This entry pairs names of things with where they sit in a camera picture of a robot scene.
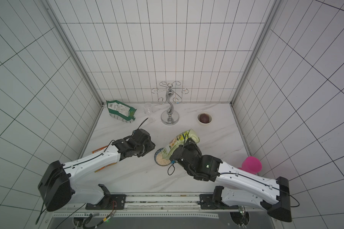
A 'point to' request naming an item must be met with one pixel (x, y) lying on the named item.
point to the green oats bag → (178, 140)
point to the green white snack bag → (120, 111)
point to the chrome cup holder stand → (170, 117)
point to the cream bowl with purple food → (204, 118)
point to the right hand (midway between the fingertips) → (187, 137)
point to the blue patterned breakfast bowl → (159, 159)
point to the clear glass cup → (147, 108)
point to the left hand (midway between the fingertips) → (151, 149)
